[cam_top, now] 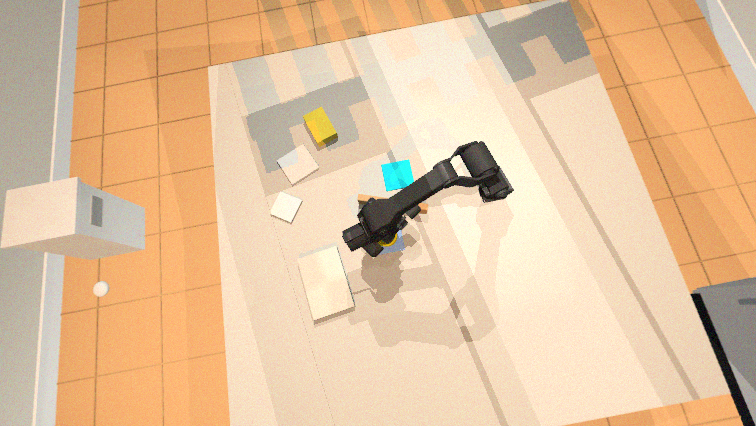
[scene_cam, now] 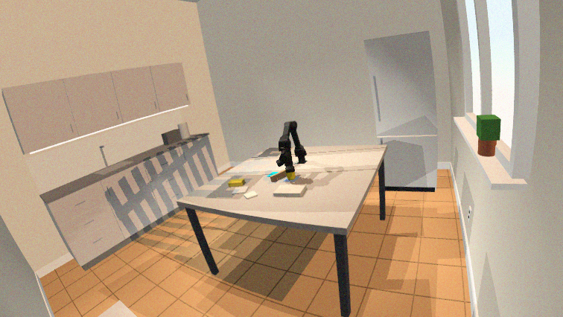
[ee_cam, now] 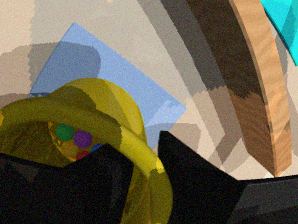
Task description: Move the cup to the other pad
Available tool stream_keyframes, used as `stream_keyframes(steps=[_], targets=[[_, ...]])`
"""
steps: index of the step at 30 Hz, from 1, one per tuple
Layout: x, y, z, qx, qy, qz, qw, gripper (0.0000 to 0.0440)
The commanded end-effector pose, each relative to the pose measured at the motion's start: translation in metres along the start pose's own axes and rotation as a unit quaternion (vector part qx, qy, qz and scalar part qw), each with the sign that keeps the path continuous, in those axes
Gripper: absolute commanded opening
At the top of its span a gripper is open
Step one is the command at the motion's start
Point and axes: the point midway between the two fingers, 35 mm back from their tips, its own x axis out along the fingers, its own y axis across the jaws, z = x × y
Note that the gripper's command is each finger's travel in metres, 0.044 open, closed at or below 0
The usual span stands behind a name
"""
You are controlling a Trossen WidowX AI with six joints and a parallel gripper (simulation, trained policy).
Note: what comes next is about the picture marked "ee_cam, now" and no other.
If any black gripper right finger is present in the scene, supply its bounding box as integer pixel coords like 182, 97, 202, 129
157, 131, 298, 224

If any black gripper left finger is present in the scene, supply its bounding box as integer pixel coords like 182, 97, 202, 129
0, 143, 134, 224

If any purple marble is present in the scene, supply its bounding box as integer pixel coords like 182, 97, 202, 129
73, 131, 93, 148

